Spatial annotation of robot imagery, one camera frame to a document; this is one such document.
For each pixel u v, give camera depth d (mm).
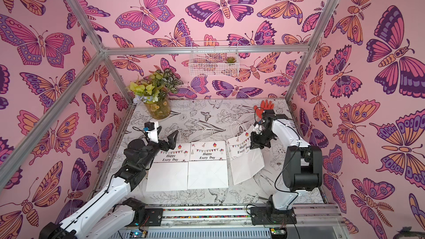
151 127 644
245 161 876
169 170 861
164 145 686
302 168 460
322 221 727
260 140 761
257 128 848
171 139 702
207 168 854
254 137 787
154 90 923
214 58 960
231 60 923
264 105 1168
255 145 779
